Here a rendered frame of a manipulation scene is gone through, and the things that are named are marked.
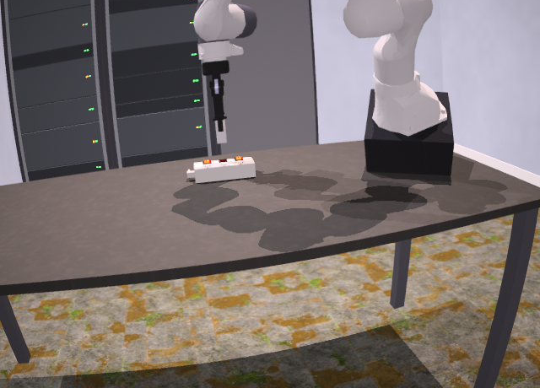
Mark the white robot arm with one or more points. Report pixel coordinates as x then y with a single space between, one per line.
401 103

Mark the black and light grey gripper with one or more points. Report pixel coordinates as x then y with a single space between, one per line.
215 69

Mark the white power strip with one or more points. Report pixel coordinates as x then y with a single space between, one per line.
226 169

